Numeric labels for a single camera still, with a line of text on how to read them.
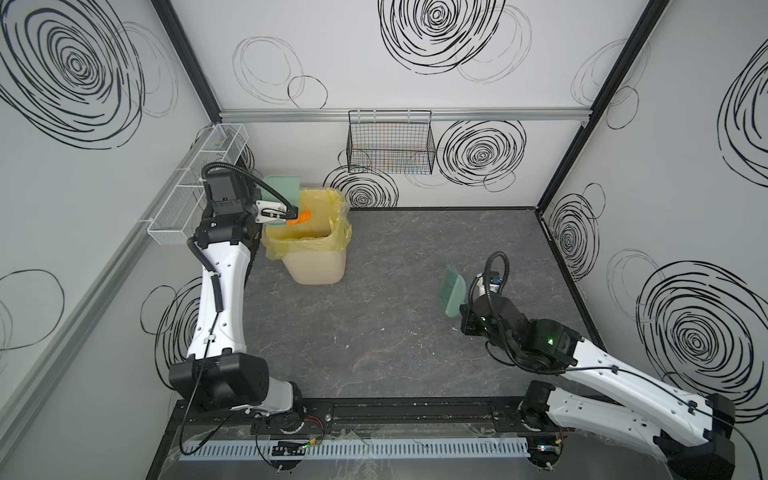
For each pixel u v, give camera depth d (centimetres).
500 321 51
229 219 49
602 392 47
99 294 53
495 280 63
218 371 39
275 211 65
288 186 83
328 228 83
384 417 75
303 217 86
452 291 80
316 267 92
